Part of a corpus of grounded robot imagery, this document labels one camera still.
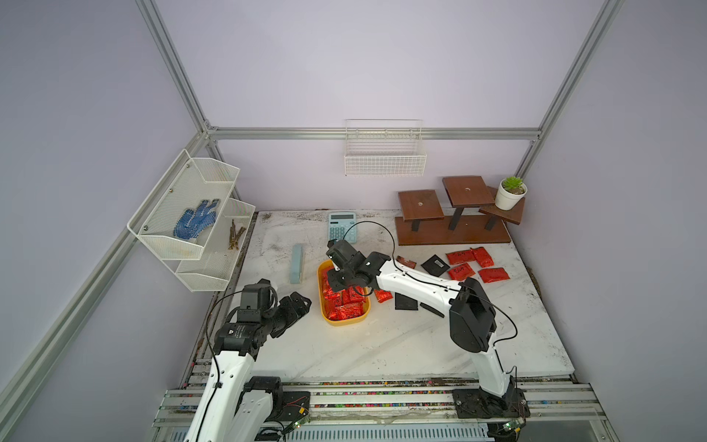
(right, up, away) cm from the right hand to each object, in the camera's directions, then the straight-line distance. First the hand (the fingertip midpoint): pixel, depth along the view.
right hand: (336, 281), depth 88 cm
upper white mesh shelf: (-44, +19, -12) cm, 50 cm away
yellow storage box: (+1, -14, 0) cm, 14 cm away
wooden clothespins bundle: (-37, +15, +8) cm, 40 cm away
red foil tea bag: (+47, +7, +17) cm, 50 cm away
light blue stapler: (-16, +2, +10) cm, 19 cm away
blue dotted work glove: (-40, +18, -11) cm, 46 cm away
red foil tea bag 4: (+57, 0, +12) cm, 58 cm away
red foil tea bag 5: (+15, -6, +6) cm, 18 cm away
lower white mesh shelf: (-41, +3, +2) cm, 41 cm away
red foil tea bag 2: (+55, +6, +16) cm, 58 cm away
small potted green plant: (+59, +30, +6) cm, 67 cm away
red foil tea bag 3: (+45, +1, +13) cm, 47 cm away
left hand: (-9, -7, -11) cm, 16 cm away
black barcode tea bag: (+37, +3, +16) cm, 40 cm away
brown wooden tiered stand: (+56, +22, +24) cm, 65 cm away
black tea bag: (+23, -1, -32) cm, 39 cm away
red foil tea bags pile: (+3, -8, +3) cm, 9 cm away
